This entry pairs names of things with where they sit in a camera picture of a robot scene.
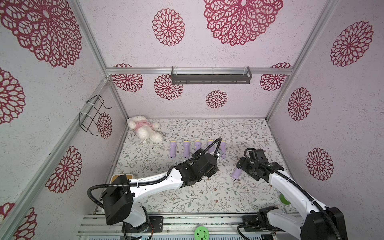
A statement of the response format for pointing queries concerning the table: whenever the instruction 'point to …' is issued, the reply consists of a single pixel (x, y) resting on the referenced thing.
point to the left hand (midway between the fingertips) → (206, 157)
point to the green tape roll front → (201, 233)
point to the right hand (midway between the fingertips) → (242, 165)
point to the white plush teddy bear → (145, 130)
